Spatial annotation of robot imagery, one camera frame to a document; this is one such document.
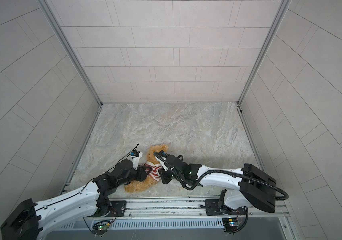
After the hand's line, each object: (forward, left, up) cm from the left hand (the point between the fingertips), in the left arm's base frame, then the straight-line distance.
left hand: (154, 169), depth 80 cm
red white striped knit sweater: (-4, -1, +5) cm, 6 cm away
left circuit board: (-25, +21, -1) cm, 33 cm away
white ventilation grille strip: (-24, -2, -4) cm, 24 cm away
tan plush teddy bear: (-10, +4, +7) cm, 12 cm away
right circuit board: (-24, -38, -4) cm, 45 cm away
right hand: (-4, -2, +2) cm, 5 cm away
